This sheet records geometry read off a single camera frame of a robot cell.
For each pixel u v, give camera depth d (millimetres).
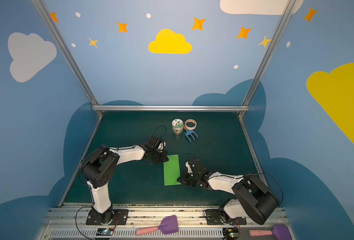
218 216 742
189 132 1081
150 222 734
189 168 734
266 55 865
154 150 819
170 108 1258
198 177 689
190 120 1153
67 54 849
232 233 713
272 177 453
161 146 847
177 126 1044
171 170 909
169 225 723
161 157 858
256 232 694
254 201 431
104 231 717
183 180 764
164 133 880
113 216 733
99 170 500
